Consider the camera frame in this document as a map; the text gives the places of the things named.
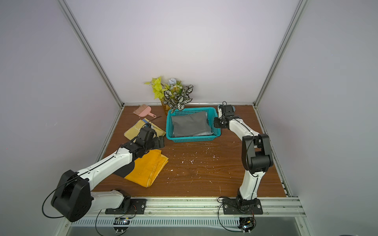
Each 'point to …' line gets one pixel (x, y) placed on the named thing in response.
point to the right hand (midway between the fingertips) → (219, 119)
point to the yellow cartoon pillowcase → (143, 170)
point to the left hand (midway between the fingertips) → (159, 139)
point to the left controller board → (120, 224)
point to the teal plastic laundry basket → (212, 113)
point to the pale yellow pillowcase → (132, 133)
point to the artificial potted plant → (173, 96)
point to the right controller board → (247, 224)
